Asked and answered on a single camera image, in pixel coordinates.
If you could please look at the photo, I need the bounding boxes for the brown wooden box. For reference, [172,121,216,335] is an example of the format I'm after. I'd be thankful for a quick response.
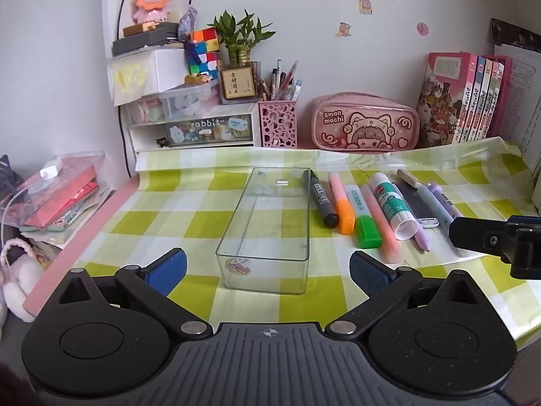
[122,21,163,37]

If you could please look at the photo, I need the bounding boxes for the pink pencil case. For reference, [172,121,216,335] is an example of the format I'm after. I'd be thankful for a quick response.
[312,92,420,152]

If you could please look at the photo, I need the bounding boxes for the bunch of pens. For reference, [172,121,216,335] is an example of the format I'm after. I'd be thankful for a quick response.
[260,60,304,103]

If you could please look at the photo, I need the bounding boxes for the green highlighter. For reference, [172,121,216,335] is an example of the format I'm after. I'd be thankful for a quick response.
[344,184,383,249]

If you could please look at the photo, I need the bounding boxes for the pink lion figure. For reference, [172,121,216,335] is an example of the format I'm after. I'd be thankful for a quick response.
[133,0,170,24]

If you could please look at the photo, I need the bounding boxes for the lucky bamboo in glass pot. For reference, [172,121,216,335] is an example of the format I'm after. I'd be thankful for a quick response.
[208,8,276,102]

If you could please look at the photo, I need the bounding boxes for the dark grey flat box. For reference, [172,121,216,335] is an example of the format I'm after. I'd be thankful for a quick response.
[111,21,180,57]

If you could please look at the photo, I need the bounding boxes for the white cable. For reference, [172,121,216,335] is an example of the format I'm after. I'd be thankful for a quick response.
[0,177,43,263]

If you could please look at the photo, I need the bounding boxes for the white charger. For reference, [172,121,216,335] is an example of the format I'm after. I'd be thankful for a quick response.
[39,158,60,180]

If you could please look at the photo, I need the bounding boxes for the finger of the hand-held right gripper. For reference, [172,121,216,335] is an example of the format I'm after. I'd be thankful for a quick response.
[507,216,541,280]
[449,217,518,263]

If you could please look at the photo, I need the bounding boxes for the orange highlighter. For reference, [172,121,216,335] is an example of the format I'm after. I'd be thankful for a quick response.
[328,172,356,235]

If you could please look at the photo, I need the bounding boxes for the purple sachet charm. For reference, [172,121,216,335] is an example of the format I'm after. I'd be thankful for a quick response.
[178,6,199,72]

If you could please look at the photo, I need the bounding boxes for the clear box with pastel items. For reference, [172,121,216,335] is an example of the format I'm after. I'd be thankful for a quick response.
[120,93,165,125]

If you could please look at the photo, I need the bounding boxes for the pink highlighter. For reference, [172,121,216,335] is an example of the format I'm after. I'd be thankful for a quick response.
[359,184,402,263]

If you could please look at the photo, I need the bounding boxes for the green glue stick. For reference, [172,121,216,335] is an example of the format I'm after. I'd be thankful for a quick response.
[369,172,419,241]

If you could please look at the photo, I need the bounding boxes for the dark framed picture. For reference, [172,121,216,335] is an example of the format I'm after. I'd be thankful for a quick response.
[490,18,541,53]

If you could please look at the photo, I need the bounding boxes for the clear purple gel pen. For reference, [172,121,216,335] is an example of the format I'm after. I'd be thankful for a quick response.
[408,219,432,254]

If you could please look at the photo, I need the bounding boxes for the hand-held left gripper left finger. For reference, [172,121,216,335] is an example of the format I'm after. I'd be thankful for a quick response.
[57,249,214,341]

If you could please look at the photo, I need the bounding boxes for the pink perforated pen holder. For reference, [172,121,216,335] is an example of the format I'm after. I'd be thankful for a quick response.
[258,100,299,149]

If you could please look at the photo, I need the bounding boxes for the fluffy white earmuffs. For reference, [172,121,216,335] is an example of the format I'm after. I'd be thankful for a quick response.
[0,239,45,322]

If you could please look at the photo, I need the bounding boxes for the stack of booklets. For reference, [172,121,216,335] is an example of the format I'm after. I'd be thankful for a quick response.
[19,186,117,248]

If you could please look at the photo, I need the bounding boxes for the thick purple pen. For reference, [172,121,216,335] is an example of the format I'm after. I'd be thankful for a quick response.
[424,180,464,221]

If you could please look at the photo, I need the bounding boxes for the clear box with cotton pads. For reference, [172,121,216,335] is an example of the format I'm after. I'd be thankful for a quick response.
[160,78,220,121]

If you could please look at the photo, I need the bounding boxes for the pink boxed book set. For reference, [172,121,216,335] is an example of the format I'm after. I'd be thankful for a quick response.
[416,52,513,146]

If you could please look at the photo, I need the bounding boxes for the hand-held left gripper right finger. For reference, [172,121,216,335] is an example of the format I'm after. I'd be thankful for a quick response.
[323,250,483,341]

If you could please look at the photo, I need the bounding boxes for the clear plastic case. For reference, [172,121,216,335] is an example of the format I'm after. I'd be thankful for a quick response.
[15,150,106,216]

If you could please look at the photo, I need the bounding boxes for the black cable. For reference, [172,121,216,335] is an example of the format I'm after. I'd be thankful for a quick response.
[115,0,136,178]

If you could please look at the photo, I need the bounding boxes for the white drawer organizer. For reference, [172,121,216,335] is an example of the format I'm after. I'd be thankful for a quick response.
[127,101,259,153]

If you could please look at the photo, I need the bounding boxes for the black marker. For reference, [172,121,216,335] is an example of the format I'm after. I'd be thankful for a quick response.
[308,170,340,228]

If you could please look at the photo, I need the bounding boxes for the clear plastic tray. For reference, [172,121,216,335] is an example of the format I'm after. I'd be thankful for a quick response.
[215,167,312,296]

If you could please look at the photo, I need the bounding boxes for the grey double-ended highlighter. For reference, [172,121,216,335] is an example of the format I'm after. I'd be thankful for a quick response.
[396,168,456,227]

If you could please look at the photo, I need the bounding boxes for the green checked tablecloth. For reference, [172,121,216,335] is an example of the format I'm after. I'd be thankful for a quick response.
[76,136,541,349]

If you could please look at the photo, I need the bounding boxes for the white storage box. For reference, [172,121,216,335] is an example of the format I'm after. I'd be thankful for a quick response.
[105,46,191,104]

